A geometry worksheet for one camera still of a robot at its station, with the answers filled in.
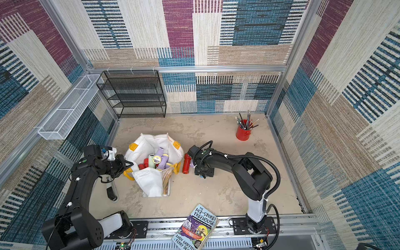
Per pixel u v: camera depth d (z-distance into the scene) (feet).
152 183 2.66
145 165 2.88
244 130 3.26
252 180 1.60
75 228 1.29
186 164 3.01
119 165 2.31
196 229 2.34
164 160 2.90
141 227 2.45
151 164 2.80
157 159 2.84
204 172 2.56
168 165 2.86
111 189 2.67
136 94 3.56
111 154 2.39
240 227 2.39
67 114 2.48
